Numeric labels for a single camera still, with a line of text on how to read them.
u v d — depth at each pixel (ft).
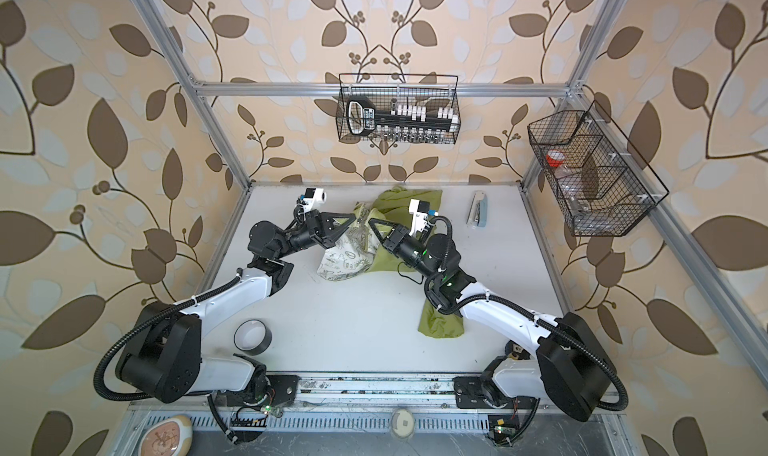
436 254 1.82
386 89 2.96
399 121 2.76
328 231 2.17
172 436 2.19
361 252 2.70
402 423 2.01
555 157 2.63
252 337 2.75
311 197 2.31
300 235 2.15
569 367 1.33
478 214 3.55
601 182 2.70
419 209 2.19
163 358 1.40
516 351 2.58
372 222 2.27
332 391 2.50
